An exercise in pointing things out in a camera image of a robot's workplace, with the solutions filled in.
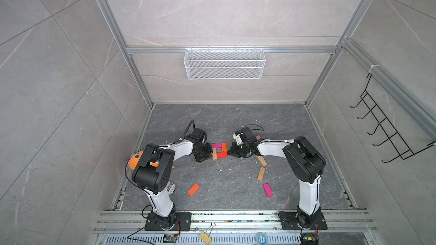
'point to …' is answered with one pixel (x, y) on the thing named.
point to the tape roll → (261, 239)
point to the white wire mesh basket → (219, 64)
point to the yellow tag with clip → (205, 237)
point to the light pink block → (258, 137)
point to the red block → (221, 155)
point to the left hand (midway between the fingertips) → (215, 153)
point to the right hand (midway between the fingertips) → (228, 153)
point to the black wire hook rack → (403, 150)
